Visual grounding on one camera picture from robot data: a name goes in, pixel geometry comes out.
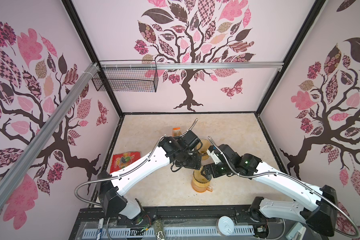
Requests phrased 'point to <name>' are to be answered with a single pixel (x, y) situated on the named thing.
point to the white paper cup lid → (226, 225)
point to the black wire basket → (127, 75)
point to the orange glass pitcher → (201, 187)
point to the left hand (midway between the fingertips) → (193, 167)
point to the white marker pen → (101, 223)
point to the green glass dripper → (199, 180)
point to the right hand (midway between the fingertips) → (207, 169)
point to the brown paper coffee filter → (206, 145)
